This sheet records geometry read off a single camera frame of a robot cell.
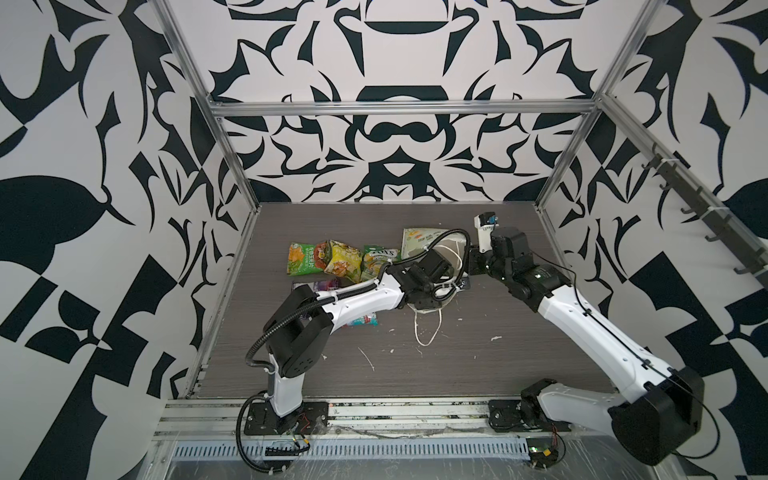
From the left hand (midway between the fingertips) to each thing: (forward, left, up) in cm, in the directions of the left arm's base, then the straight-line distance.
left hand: (436, 277), depth 86 cm
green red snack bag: (+13, +41, -9) cm, 44 cm away
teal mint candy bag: (-8, +21, -11) cm, 25 cm away
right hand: (+2, -7, +11) cm, 13 cm away
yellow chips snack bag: (+10, +27, -6) cm, 29 cm away
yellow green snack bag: (+14, +18, -10) cm, 25 cm away
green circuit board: (-40, -21, -13) cm, 47 cm away
